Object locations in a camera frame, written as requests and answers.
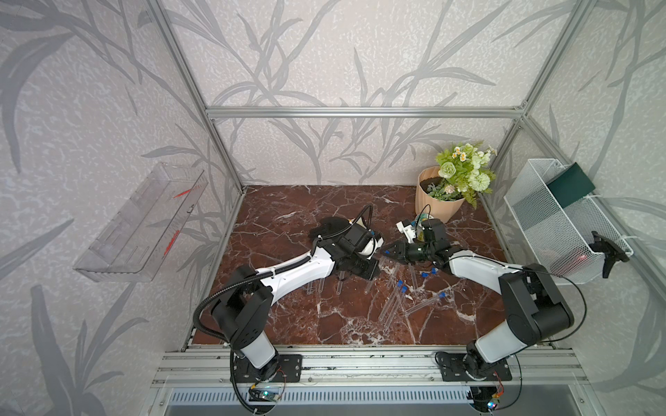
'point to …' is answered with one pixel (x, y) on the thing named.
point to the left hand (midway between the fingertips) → (379, 272)
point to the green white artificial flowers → (464, 172)
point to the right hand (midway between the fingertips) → (382, 251)
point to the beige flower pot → (431, 207)
